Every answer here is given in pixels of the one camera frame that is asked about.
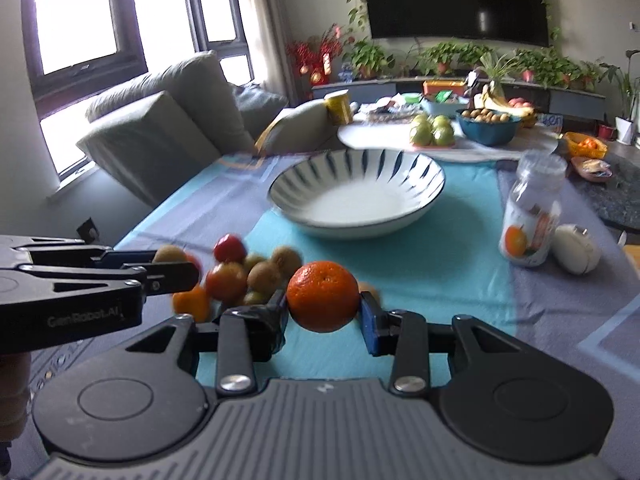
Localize brown kiwi front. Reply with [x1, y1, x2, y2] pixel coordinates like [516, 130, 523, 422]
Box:
[152, 245, 189, 263]

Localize green olive fruit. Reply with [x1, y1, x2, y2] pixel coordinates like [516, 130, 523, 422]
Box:
[242, 290, 270, 306]

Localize red orange tomato fruit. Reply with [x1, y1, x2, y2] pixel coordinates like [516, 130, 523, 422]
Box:
[205, 262, 247, 304]

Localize lone brown kiwi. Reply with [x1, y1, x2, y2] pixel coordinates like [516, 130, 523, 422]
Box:
[358, 282, 382, 306]

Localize red plum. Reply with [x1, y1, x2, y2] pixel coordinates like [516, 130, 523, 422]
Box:
[213, 233, 247, 263]

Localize large orange mandarin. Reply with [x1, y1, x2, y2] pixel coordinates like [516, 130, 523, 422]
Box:
[285, 261, 360, 333]

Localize brown kiwi top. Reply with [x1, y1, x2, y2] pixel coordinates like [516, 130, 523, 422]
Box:
[270, 246, 303, 281]

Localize left hand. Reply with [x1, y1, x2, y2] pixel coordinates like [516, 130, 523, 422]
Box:
[0, 352, 32, 442]

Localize blue patterned tablecloth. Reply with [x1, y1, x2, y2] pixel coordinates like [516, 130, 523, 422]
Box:
[122, 156, 639, 417]

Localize grey sofa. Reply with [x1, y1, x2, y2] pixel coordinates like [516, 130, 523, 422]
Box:
[77, 51, 288, 207]

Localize striped white ceramic bowl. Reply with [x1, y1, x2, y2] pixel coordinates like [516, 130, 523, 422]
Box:
[268, 148, 446, 240]

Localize clear jar orange label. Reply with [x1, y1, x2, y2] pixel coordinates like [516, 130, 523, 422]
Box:
[499, 150, 566, 268]

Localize white oval gadget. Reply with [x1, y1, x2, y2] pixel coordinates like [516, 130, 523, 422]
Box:
[551, 224, 602, 275]

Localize white round coffee table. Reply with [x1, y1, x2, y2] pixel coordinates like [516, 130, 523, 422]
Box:
[336, 104, 561, 164]

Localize green apples on tray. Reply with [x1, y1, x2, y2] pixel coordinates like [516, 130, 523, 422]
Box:
[410, 114, 456, 148]

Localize white cushion yellow trim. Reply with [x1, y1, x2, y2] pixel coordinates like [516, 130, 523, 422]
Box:
[255, 100, 345, 156]

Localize blue bowl of nuts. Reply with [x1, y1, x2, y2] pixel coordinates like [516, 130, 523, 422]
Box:
[457, 110, 521, 148]

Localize dark framed window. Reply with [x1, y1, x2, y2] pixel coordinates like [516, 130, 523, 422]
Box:
[22, 0, 254, 180]

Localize light blue snack tray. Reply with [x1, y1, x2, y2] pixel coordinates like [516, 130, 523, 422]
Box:
[420, 90, 469, 118]

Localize yellow tin can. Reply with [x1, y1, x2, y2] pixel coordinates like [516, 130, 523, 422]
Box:
[323, 90, 352, 126]

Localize pink snack dish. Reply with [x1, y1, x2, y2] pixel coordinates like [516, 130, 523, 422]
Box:
[570, 156, 613, 183]

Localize banana bunch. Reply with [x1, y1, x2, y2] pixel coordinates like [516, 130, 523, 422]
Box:
[473, 84, 536, 122]

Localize dark marble round table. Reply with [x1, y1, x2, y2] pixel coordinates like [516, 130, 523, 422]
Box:
[568, 153, 640, 234]

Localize orange basket of mandarins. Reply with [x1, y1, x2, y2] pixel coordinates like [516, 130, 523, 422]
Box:
[563, 132, 608, 159]

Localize red flower decoration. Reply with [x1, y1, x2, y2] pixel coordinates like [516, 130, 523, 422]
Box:
[286, 24, 348, 87]

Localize grey tv cabinet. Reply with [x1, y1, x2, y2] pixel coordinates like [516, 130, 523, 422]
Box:
[311, 75, 608, 122]

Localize tall plant white pot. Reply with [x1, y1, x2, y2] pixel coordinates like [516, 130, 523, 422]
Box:
[600, 49, 639, 146]

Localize black wall television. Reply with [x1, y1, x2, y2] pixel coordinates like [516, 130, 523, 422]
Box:
[367, 0, 549, 47]

